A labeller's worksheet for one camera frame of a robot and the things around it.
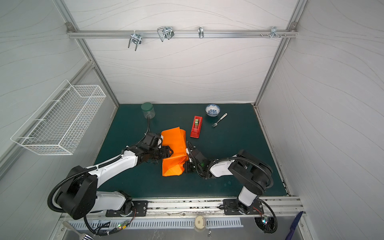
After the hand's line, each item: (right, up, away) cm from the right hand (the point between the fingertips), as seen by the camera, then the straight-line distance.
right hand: (184, 162), depth 89 cm
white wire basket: (-57, +24, -20) cm, 65 cm away
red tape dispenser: (+7, +21, +12) cm, 25 cm away
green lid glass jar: (-27, +32, +16) cm, 45 cm away
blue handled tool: (+54, -25, -18) cm, 62 cm away
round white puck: (+9, -17, -27) cm, 33 cm away
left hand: (-8, +7, -1) cm, 10 cm away
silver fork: (+21, +22, +20) cm, 36 cm away
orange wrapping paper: (-5, +14, +2) cm, 15 cm away
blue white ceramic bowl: (+20, +33, +26) cm, 47 cm away
